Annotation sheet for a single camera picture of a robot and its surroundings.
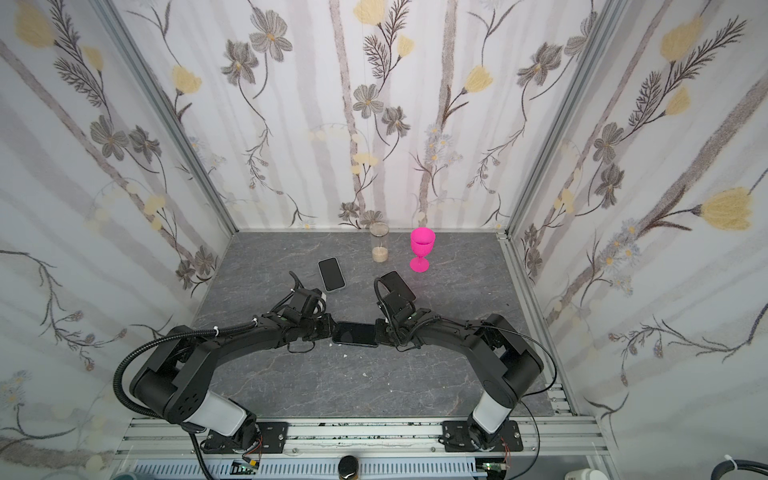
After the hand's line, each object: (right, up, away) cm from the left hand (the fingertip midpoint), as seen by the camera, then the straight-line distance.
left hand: (334, 319), depth 92 cm
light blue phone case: (-1, +15, +16) cm, 21 cm away
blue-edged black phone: (+19, +11, +14) cm, 26 cm away
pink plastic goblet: (+28, +24, +4) cm, 37 cm away
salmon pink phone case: (+19, +11, +14) cm, 26 cm away
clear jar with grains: (+14, +28, +10) cm, 32 cm away
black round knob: (+8, -25, -29) cm, 39 cm away
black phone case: (+6, -5, +2) cm, 8 cm away
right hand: (+11, -2, -3) cm, 11 cm away
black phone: (+6, -5, +2) cm, 8 cm away
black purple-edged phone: (-4, +13, +16) cm, 21 cm away
